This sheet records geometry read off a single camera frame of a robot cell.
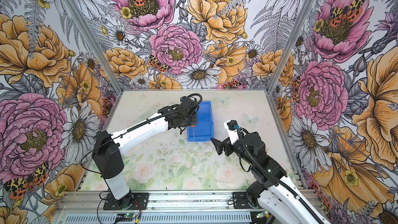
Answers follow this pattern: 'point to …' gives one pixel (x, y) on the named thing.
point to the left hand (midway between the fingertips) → (192, 122)
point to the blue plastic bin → (203, 130)
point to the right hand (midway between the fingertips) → (220, 138)
